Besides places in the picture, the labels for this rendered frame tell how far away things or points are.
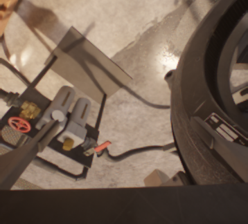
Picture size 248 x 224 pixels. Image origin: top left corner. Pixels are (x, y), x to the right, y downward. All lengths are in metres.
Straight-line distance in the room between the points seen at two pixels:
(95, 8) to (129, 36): 0.20
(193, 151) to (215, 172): 0.05
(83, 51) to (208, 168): 0.84
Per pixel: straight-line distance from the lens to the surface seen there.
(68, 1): 0.93
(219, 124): 0.28
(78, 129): 0.72
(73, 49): 0.99
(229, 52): 0.49
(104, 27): 0.92
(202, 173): 0.27
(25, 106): 0.70
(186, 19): 0.91
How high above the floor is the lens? 0.85
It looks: 49 degrees down
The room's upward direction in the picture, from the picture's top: 172 degrees counter-clockwise
